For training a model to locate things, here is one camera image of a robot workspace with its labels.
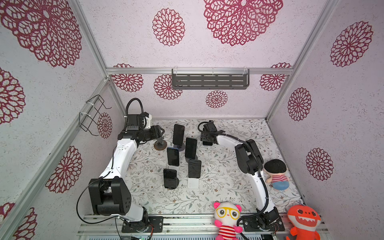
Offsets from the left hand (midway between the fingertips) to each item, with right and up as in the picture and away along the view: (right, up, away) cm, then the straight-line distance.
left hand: (159, 134), depth 84 cm
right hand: (+29, 0, +24) cm, 38 cm away
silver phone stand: (+8, -21, +8) cm, 24 cm away
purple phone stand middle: (+21, -15, +8) cm, 27 cm away
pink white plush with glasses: (+35, -38, -14) cm, 53 cm away
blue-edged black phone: (+7, -13, +1) cm, 15 cm away
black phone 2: (+10, 0, +13) cm, 16 cm away
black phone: (+29, -6, +16) cm, 34 cm away
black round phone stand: (+6, -30, +7) cm, 31 cm away
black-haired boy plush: (+66, -22, 0) cm, 69 cm away
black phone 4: (+20, -23, +13) cm, 33 cm away
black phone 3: (+7, -20, -9) cm, 23 cm away
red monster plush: (+70, -40, -16) cm, 82 cm away
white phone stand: (+19, -29, +4) cm, 35 cm away
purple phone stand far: (+11, -10, +18) cm, 23 cm away
